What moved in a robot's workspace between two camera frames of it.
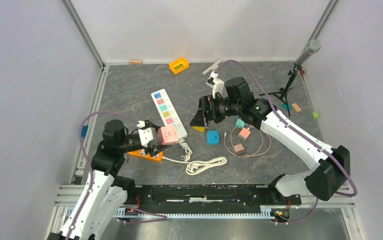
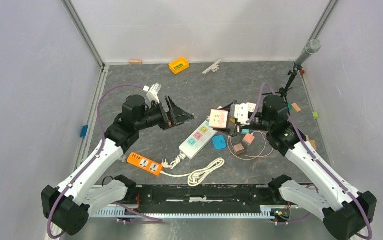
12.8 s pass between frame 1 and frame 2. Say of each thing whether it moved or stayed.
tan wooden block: stayed
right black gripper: moved
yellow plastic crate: stayed
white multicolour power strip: moved
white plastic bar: stayed
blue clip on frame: stayed
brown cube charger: stayed
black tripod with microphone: stayed
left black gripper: moved
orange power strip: moved
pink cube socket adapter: moved
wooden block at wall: stayed
